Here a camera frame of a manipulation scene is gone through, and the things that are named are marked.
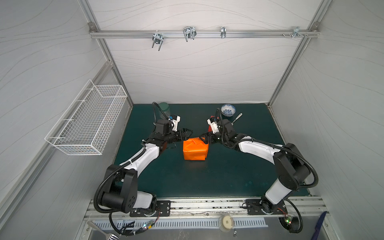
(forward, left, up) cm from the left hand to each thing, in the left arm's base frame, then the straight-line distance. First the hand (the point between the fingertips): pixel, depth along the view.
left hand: (190, 130), depth 85 cm
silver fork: (+25, -36, -15) cm, 46 cm away
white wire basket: (-11, +48, +15) cm, 51 cm away
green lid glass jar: (+25, +20, -7) cm, 33 cm away
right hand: (+2, -9, -4) cm, 10 cm away
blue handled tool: (-42, -63, -17) cm, 78 cm away
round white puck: (-43, -17, -5) cm, 47 cm away
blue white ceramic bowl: (+30, -27, -15) cm, 43 cm away
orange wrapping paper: (-10, -3, -3) cm, 11 cm away
